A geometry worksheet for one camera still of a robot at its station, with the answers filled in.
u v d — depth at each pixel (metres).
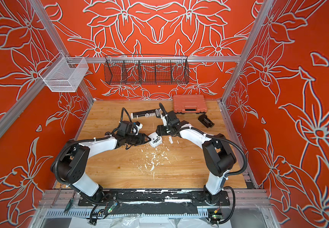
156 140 0.91
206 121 1.04
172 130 0.67
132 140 0.79
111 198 0.70
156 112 1.10
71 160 0.50
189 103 1.15
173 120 0.71
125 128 0.73
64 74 0.92
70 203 0.71
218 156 0.47
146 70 1.00
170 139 0.96
